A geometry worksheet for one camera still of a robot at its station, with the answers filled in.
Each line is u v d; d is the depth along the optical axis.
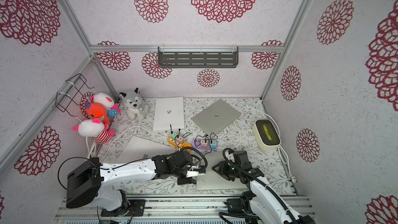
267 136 0.92
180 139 0.90
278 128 1.03
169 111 1.13
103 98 0.95
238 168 0.64
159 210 0.75
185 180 0.69
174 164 0.61
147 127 1.03
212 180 0.81
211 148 0.93
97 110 0.90
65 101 0.76
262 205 0.58
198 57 0.95
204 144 0.88
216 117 1.09
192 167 0.65
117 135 1.00
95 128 0.81
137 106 0.97
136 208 0.73
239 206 0.73
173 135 0.92
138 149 0.95
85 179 0.46
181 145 0.92
